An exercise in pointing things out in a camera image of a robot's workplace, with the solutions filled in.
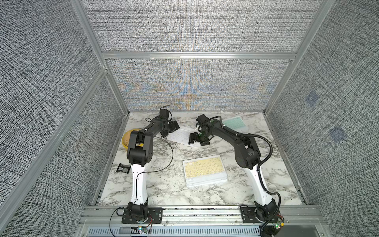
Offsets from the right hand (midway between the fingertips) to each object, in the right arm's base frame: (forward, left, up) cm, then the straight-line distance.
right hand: (192, 139), depth 98 cm
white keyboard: (+6, +7, -3) cm, 10 cm away
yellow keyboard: (-20, -7, -2) cm, 22 cm away
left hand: (+10, +10, -1) cm, 14 cm away
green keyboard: (-26, -7, -2) cm, 27 cm away
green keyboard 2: (+17, -33, -5) cm, 38 cm away
